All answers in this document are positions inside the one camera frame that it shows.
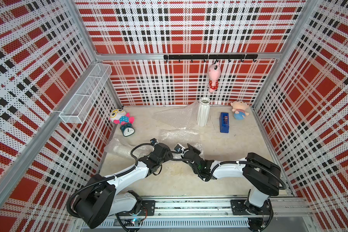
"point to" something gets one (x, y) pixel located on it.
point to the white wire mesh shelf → (78, 108)
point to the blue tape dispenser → (224, 123)
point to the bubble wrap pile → (181, 118)
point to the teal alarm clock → (127, 129)
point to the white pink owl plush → (119, 116)
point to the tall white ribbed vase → (204, 112)
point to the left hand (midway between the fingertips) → (168, 153)
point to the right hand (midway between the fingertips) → (189, 145)
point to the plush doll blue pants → (239, 108)
